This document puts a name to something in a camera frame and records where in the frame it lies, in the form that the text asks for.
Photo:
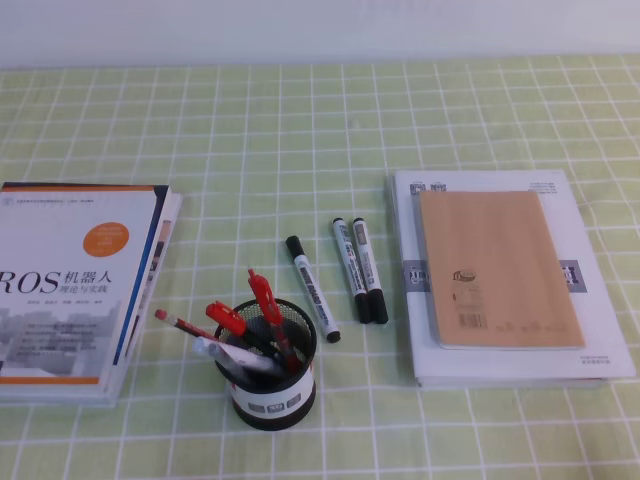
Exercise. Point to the black whiteboard marker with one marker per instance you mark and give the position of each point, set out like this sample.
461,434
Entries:
325,318
375,295
350,262

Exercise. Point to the white marker in holder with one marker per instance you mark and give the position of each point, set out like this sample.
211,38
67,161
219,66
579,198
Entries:
233,358

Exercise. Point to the black mesh pen holder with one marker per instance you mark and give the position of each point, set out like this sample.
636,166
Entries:
269,403

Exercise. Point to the green checked tablecloth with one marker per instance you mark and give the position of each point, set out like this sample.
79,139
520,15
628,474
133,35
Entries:
261,153

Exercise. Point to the red cap marker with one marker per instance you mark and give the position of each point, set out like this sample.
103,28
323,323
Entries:
232,321

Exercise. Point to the book under ROS book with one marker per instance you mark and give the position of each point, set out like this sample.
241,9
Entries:
150,280

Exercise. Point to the red pencil with eraser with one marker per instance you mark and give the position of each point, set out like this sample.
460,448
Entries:
182,325

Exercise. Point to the brown kraft notebook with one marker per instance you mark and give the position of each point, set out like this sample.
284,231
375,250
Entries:
495,275

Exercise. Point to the white ROS robotics book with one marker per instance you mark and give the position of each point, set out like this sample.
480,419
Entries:
70,280

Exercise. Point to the large white book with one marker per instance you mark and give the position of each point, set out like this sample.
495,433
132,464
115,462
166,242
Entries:
605,355

